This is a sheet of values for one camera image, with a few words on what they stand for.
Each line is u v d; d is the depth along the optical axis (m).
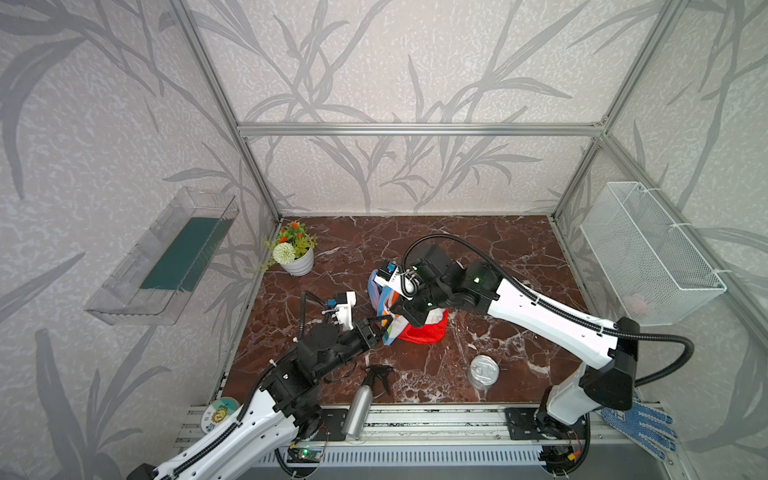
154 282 0.63
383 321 0.69
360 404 0.74
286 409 0.51
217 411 0.68
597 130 0.94
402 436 0.73
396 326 0.70
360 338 0.62
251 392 0.52
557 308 0.45
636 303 0.72
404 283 0.59
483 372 0.77
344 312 0.66
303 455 0.71
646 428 0.73
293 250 0.88
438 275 0.52
